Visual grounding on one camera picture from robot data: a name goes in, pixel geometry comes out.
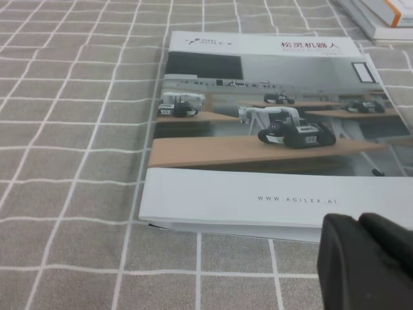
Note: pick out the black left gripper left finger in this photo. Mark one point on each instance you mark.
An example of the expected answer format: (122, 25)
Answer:
(355, 272)

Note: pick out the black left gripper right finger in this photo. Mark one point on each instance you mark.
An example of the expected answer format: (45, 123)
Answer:
(394, 239)

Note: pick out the AgileX robot brochure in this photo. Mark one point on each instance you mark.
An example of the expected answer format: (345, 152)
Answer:
(258, 129)

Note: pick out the white book under ROS book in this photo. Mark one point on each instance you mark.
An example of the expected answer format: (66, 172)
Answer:
(369, 17)

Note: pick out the white orange ROS book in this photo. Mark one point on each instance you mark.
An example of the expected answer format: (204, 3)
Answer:
(399, 14)

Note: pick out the grey checkered tablecloth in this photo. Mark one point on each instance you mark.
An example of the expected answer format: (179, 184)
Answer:
(79, 83)

